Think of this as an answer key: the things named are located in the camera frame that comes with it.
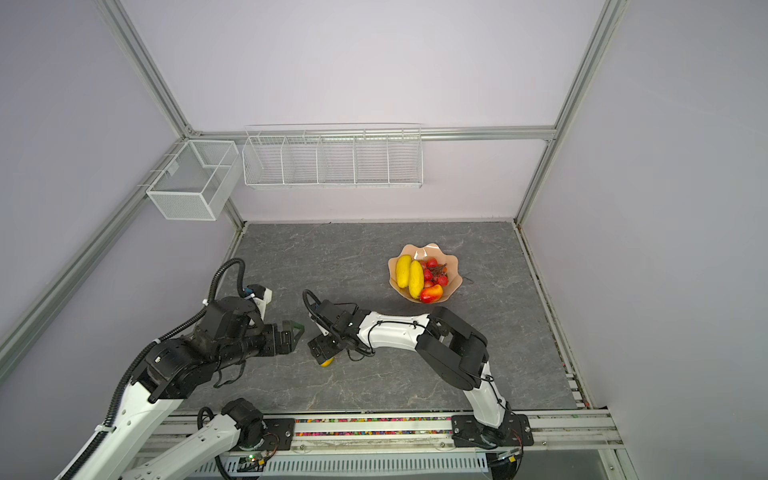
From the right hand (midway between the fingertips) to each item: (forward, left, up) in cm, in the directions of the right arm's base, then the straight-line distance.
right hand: (323, 347), depth 86 cm
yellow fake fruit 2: (+20, -27, +6) cm, 34 cm away
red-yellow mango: (+15, -32, +5) cm, 35 cm away
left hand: (-5, +4, +19) cm, 20 cm away
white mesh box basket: (+45, +43, +26) cm, 68 cm away
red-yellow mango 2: (-5, -2, +2) cm, 6 cm away
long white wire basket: (+54, 0, +28) cm, 61 cm away
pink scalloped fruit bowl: (+34, -30, +2) cm, 45 cm away
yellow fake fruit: (+24, -23, +4) cm, 34 cm away
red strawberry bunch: (+24, -34, +3) cm, 42 cm away
